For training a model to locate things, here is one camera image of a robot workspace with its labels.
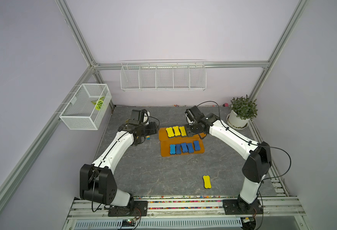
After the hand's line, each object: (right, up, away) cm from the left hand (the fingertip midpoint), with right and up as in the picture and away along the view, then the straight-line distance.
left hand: (156, 129), depth 84 cm
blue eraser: (+10, -14, +9) cm, 19 cm away
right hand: (+20, 0, +2) cm, 20 cm away
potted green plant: (+55, +12, +8) cm, 57 cm away
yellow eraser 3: (+12, -1, +3) cm, 12 cm away
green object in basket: (-33, +15, -3) cm, 36 cm away
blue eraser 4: (+21, -13, +10) cm, 27 cm away
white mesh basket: (-41, +12, -1) cm, 42 cm away
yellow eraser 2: (+16, -1, 0) cm, 16 cm away
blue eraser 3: (+18, -14, +10) cm, 24 cm away
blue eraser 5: (+26, -11, +13) cm, 31 cm away
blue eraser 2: (+13, -13, +10) cm, 21 cm away
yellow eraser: (+30, -30, -3) cm, 42 cm away
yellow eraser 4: (+8, -2, +1) cm, 8 cm away
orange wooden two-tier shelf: (+11, -10, +17) cm, 22 cm away
